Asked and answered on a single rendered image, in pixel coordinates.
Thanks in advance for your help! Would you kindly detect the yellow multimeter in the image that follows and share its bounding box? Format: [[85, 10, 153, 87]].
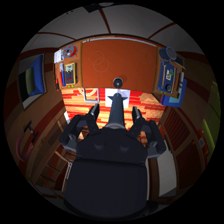
[[64, 62, 78, 85]]

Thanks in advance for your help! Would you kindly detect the blue book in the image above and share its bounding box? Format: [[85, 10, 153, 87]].
[[161, 77, 188, 108]]

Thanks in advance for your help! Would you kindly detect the blue-handled screwdriver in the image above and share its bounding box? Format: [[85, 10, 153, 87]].
[[59, 62, 66, 87]]

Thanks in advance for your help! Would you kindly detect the grey metal grab handle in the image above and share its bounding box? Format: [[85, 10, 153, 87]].
[[83, 87, 100, 104]]

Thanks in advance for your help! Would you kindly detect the yellow-green hanging jacket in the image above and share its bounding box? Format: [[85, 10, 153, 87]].
[[201, 80, 221, 153]]

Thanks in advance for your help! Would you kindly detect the brown wooden chart table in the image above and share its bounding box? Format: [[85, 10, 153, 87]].
[[53, 35, 187, 99]]

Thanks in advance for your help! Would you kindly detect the orange wooden table lid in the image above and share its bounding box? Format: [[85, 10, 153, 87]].
[[81, 39, 158, 94]]

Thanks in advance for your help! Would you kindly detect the olive green pillow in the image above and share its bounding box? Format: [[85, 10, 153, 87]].
[[25, 66, 36, 94]]

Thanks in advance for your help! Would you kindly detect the dark ceiling hatch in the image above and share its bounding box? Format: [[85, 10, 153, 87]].
[[82, 4, 113, 13]]

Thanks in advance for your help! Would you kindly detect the red wire spool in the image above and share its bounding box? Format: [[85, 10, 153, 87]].
[[62, 44, 78, 58]]

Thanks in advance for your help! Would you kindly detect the tan rope coil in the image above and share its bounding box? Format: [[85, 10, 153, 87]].
[[77, 87, 98, 97]]

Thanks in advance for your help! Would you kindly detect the blue clipboard board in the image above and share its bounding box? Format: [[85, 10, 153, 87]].
[[156, 59, 178, 95]]

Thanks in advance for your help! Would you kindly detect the white square floor sheet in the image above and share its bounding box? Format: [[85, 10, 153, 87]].
[[105, 88, 131, 108]]

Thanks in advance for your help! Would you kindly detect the orange fire extinguisher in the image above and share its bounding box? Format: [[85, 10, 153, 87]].
[[195, 127, 211, 159]]

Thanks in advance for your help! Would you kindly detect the red louvred locker door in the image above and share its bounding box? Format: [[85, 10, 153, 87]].
[[162, 107, 191, 152]]

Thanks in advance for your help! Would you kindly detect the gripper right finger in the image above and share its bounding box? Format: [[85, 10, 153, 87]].
[[125, 105, 167, 160]]

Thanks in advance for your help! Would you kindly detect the brown wooden ladder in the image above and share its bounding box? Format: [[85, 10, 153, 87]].
[[37, 111, 84, 191]]

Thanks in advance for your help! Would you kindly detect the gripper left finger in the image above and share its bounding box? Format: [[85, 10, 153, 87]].
[[58, 103, 102, 152]]

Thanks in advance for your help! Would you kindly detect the black round lid latch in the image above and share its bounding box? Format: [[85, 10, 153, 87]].
[[113, 77, 124, 88]]

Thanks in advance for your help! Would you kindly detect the white printed paper sheet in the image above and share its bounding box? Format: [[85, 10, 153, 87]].
[[54, 49, 64, 64]]

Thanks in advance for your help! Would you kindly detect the blue bunk cushion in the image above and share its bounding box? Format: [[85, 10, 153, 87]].
[[25, 54, 46, 97]]

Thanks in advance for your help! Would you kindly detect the red-handled screwdriver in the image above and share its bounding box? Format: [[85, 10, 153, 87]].
[[55, 66, 60, 92]]

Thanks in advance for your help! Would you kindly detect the grey cylindrical torch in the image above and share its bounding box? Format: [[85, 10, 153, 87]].
[[176, 71, 185, 94]]

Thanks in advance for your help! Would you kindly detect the blue mug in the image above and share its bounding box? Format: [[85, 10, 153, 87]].
[[158, 47, 177, 63]]

